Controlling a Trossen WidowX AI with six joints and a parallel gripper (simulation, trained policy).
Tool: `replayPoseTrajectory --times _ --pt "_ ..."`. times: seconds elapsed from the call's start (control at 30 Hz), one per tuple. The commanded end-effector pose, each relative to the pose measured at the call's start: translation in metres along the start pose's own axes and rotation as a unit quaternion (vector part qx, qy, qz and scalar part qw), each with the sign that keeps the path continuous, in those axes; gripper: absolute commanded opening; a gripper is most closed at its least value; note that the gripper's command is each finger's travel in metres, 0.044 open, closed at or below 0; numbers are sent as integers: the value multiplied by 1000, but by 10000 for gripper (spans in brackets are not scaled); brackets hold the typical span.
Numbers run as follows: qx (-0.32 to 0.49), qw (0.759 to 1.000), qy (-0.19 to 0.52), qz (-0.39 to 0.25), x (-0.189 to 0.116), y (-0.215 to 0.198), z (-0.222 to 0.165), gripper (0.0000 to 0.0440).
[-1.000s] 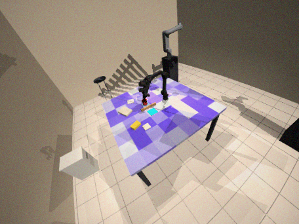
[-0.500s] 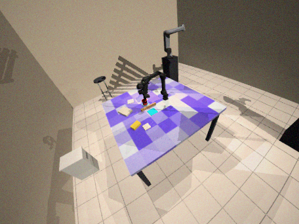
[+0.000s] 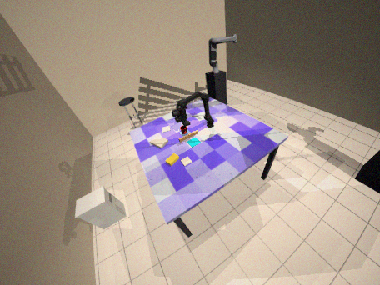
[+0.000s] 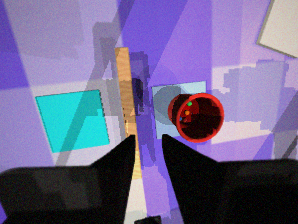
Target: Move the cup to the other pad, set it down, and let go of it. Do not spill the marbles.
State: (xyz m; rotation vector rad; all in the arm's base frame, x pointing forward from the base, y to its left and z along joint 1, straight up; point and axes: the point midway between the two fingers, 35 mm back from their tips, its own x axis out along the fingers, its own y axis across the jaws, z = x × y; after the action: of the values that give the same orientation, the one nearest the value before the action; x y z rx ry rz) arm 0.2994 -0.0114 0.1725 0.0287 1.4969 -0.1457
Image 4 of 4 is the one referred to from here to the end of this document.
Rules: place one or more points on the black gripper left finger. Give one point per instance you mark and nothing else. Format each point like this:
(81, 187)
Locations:
(102, 187)

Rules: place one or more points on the tan wooden bar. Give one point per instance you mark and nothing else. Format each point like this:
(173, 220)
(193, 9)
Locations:
(127, 100)

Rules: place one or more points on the red cup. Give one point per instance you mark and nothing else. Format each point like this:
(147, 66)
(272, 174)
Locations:
(206, 120)

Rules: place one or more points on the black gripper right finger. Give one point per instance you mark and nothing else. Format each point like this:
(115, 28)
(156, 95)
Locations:
(203, 186)

